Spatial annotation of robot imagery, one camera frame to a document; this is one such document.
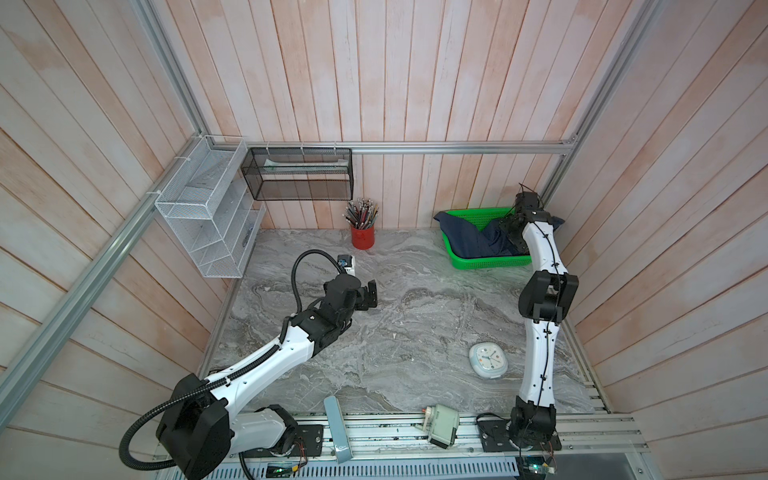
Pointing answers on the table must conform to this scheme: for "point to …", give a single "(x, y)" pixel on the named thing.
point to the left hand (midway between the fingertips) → (360, 287)
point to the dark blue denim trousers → (465, 239)
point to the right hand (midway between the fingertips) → (507, 228)
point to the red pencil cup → (363, 239)
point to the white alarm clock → (488, 360)
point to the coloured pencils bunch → (361, 213)
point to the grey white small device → (442, 423)
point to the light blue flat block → (340, 438)
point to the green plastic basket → (480, 217)
